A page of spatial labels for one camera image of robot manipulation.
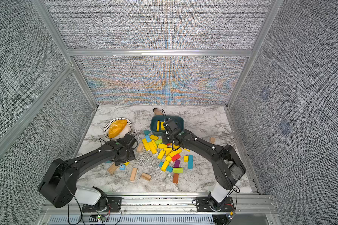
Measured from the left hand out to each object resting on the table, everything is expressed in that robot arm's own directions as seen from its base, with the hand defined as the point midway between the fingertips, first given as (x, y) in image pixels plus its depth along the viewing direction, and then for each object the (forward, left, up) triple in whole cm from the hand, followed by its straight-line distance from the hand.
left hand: (131, 157), depth 87 cm
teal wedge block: (+21, -8, -4) cm, 23 cm away
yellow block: (+25, -17, -1) cm, 30 cm away
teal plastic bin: (+28, -15, -1) cm, 32 cm away
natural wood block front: (-9, -2, -3) cm, 10 cm away
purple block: (-4, -28, -4) cm, 29 cm away
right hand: (+12, -21, +9) cm, 26 cm away
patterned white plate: (+24, +7, -3) cm, 25 cm away
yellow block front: (-6, -21, -2) cm, 21 cm away
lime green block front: (-8, -28, -2) cm, 30 cm away
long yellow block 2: (+8, -13, -3) cm, 16 cm away
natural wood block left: (-6, +11, -1) cm, 12 cm away
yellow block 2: (+16, -12, -3) cm, 21 cm away
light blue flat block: (+15, -9, -3) cm, 18 cm away
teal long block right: (-3, -37, -4) cm, 37 cm away
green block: (+12, -17, -1) cm, 21 cm away
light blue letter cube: (-5, +6, -2) cm, 8 cm away
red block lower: (0, -28, -3) cm, 28 cm away
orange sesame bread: (+21, +13, +3) cm, 25 cm away
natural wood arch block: (-11, -9, -3) cm, 15 cm away
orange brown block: (-13, -27, -1) cm, 30 cm away
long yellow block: (+10, -8, -3) cm, 13 cm away
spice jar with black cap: (+39, -16, -2) cm, 42 cm away
